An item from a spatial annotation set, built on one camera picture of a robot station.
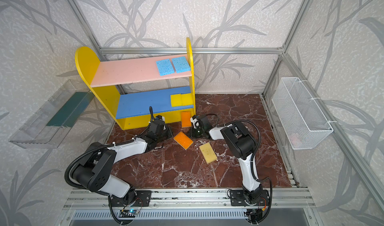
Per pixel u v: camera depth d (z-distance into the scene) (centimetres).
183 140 93
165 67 77
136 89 124
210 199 75
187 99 96
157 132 72
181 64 77
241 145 55
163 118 86
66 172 42
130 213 70
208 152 88
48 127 64
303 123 61
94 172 44
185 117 104
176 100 95
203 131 81
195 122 93
